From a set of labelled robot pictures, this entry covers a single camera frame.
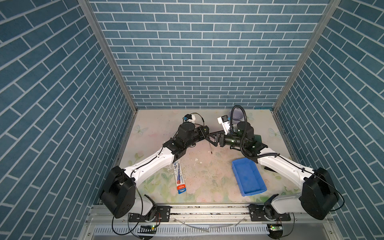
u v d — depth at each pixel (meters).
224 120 0.69
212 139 0.70
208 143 0.70
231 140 0.67
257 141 1.01
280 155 0.53
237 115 1.12
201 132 0.69
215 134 0.67
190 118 0.72
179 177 0.85
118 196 0.41
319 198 0.42
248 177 0.87
